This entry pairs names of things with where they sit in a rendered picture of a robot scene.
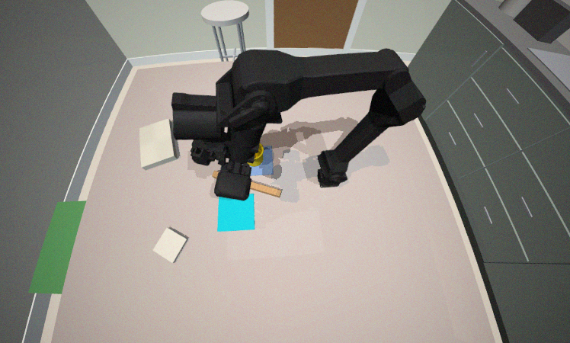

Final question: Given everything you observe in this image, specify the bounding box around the cream flat rectangular block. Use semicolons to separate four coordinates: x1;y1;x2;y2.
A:
139;118;177;170

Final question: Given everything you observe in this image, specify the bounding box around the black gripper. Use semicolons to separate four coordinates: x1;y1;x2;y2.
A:
214;131;260;201

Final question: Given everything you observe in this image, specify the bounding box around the yellow cup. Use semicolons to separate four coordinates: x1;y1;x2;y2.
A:
247;143;264;166

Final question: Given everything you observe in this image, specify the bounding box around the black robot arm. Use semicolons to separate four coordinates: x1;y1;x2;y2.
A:
171;48;426;188

